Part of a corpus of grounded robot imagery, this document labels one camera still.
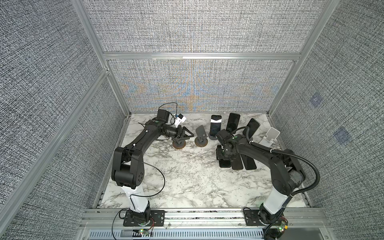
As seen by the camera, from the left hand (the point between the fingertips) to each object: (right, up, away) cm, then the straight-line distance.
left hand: (190, 137), depth 83 cm
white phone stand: (+52, +1, +13) cm, 54 cm away
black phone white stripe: (+16, +7, +16) cm, 24 cm away
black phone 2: (+22, -8, -27) cm, 36 cm away
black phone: (+19, -16, +4) cm, 25 cm away
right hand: (+19, -12, +9) cm, 24 cm away
